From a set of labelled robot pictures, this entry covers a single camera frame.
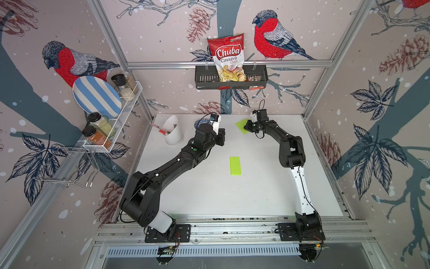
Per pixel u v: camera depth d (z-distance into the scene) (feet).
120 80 2.59
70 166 1.86
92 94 2.29
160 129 3.24
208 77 3.11
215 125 2.39
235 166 3.16
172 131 3.14
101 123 2.10
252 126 3.38
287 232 2.37
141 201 1.41
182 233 2.40
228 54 2.62
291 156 2.29
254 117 3.46
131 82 2.79
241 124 3.79
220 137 2.43
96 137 2.01
